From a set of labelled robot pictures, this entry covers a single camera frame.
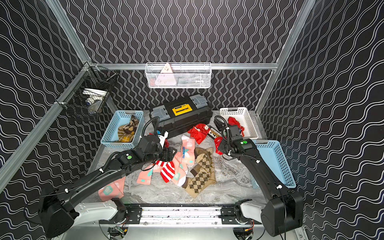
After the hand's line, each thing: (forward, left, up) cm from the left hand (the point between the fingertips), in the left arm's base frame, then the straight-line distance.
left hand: (173, 147), depth 75 cm
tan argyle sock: (-5, -17, -19) cm, 26 cm away
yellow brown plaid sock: (+19, +36, -16) cm, 44 cm away
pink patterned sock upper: (+11, -7, -19) cm, 23 cm away
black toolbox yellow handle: (+26, -2, -4) cm, 27 cm away
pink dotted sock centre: (-7, +16, -19) cm, 26 cm away
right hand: (+6, -27, -5) cm, 28 cm away
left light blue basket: (+35, +45, -19) cm, 60 cm away
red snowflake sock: (+10, -24, -6) cm, 26 cm away
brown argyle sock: (+23, +34, -16) cm, 44 cm away
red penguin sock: (+30, -35, -10) cm, 47 cm away
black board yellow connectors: (+25, -23, -19) cm, 39 cm away
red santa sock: (+22, -13, -15) cm, 30 cm away
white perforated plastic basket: (+44, -46, -19) cm, 67 cm away
